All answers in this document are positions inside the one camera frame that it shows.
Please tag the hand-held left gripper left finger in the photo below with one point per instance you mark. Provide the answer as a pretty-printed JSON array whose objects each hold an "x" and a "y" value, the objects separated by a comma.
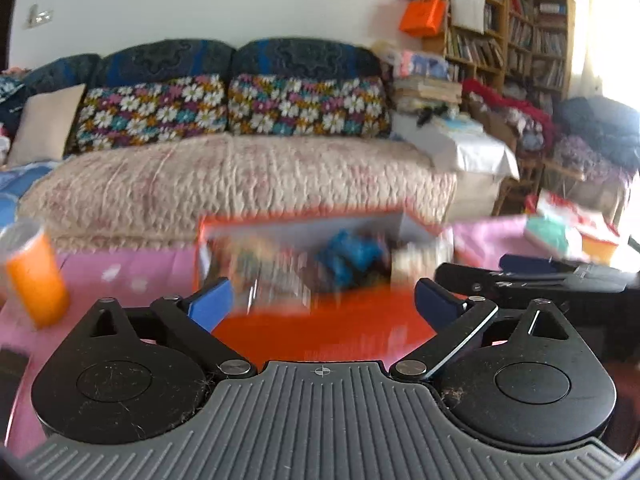
[{"x": 212, "y": 305}]

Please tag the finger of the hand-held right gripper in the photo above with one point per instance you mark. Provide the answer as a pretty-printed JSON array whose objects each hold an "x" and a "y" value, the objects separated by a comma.
[
  {"x": 530, "y": 262},
  {"x": 475, "y": 280}
]

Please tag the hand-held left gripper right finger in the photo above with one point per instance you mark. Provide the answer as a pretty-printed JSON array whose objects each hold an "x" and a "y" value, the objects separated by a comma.
[{"x": 437, "y": 305}]

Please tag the pile of snack packets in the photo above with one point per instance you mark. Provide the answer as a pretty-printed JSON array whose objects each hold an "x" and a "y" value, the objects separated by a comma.
[{"x": 270, "y": 270}]

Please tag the orange cardboard box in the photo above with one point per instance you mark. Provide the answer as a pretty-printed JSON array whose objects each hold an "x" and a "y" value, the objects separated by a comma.
[{"x": 320, "y": 330}]

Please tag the teal tissue pack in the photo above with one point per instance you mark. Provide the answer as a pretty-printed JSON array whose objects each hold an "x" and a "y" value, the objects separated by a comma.
[{"x": 550, "y": 235}]

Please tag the red and white paper bag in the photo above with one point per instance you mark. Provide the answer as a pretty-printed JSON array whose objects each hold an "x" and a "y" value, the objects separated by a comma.
[{"x": 570, "y": 207}]

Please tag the wicker chair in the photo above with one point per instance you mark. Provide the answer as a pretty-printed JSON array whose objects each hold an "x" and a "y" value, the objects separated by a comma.
[{"x": 530, "y": 170}]

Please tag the pink floral tablecloth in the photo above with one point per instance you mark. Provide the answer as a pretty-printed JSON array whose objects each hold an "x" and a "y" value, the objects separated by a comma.
[{"x": 125, "y": 270}]

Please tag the beige quilted sofa cover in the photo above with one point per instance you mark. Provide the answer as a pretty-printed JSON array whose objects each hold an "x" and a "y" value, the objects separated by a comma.
[{"x": 225, "y": 185}]

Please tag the white sheet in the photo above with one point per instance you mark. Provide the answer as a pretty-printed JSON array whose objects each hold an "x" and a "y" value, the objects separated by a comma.
[{"x": 475, "y": 152}]

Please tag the heap of dark clothing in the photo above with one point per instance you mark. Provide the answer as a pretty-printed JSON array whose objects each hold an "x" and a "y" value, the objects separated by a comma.
[{"x": 600, "y": 120}]

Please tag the red clothing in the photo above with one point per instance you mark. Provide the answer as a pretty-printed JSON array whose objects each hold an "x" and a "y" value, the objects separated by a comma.
[{"x": 490, "y": 92}]

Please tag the orange cup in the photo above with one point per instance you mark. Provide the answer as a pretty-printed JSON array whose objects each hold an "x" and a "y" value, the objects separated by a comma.
[{"x": 37, "y": 280}]

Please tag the stack of books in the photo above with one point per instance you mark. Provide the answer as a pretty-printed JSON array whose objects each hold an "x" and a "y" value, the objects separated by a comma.
[{"x": 430, "y": 90}]

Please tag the floral cushion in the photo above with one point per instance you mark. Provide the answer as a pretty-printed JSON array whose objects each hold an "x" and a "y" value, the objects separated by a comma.
[
  {"x": 310, "y": 107},
  {"x": 150, "y": 110}
]

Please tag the blue striped blanket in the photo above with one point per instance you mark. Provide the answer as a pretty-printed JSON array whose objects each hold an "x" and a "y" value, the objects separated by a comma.
[{"x": 15, "y": 195}]

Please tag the wooden bookshelf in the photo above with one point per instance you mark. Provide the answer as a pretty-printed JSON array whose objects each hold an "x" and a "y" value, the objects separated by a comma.
[{"x": 520, "y": 35}]

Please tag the beige pillow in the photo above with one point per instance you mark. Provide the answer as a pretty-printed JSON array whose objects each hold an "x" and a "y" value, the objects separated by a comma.
[{"x": 45, "y": 125}]

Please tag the floral cushioned sofa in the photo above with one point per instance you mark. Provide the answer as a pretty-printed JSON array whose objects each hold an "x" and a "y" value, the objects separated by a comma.
[{"x": 165, "y": 57}]

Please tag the orange hanging bag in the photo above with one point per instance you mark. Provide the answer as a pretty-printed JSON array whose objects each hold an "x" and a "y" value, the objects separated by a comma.
[{"x": 422, "y": 12}]

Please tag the heap of clothes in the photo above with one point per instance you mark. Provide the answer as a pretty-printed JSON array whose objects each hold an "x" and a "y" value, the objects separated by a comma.
[{"x": 10, "y": 95}]

